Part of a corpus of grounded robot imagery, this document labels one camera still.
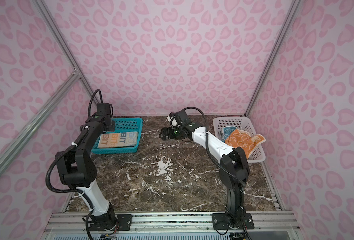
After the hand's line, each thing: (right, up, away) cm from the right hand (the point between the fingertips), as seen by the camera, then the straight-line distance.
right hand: (166, 133), depth 84 cm
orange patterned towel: (+45, -3, +12) cm, 47 cm away
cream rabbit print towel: (-36, -5, +19) cm, 41 cm away
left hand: (-40, +6, +4) cm, 41 cm away
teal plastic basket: (-39, +5, +33) cm, 51 cm away
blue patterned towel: (+40, +1, +22) cm, 46 cm away
